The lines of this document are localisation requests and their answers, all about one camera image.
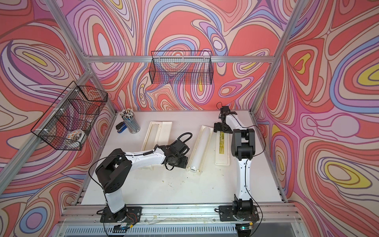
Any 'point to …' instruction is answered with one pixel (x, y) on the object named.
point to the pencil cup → (130, 120)
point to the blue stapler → (121, 127)
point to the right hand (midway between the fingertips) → (223, 134)
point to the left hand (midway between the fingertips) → (187, 165)
